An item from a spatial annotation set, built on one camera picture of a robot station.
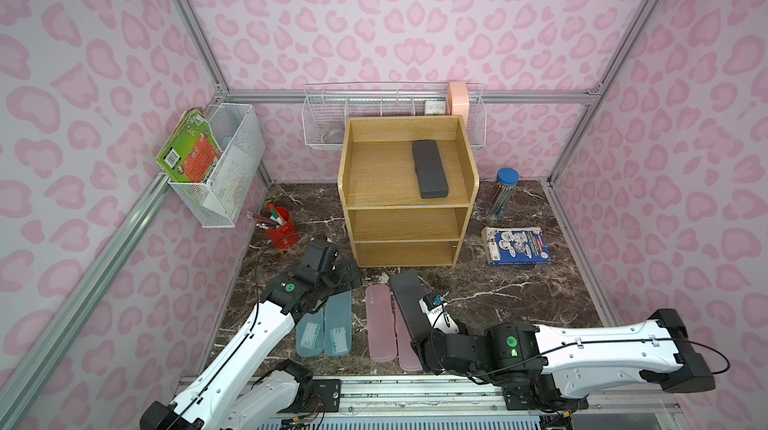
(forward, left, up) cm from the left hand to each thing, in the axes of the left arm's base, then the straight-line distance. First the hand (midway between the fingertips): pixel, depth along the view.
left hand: (348, 270), depth 78 cm
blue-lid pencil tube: (+31, -48, +3) cm, 57 cm away
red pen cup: (+16, +23, -8) cm, 30 cm away
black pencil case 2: (-7, -16, +4) cm, 17 cm away
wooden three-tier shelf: (+15, -11, 0) cm, 19 cm away
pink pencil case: (-9, -8, -15) cm, 19 cm away
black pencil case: (+20, -22, +17) cm, 34 cm away
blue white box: (+16, -51, -13) cm, 55 cm away
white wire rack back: (+48, +10, +18) cm, 53 cm away
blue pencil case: (-9, +4, -15) cm, 18 cm away
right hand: (-18, -18, -1) cm, 25 cm away
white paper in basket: (+22, +33, +11) cm, 41 cm away
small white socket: (+45, -25, +19) cm, 55 cm away
